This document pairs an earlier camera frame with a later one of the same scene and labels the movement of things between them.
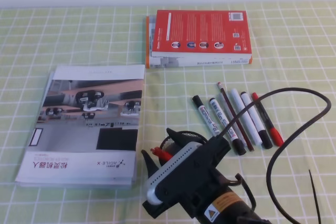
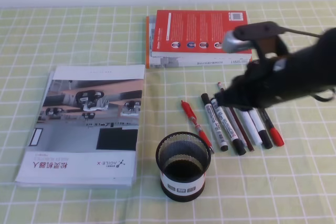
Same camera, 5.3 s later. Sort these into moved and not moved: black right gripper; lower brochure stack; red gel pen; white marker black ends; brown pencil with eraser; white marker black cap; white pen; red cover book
Moved: black right gripper; red gel pen
Not moved: white pen; red cover book; lower brochure stack; white marker black cap; brown pencil with eraser; white marker black ends
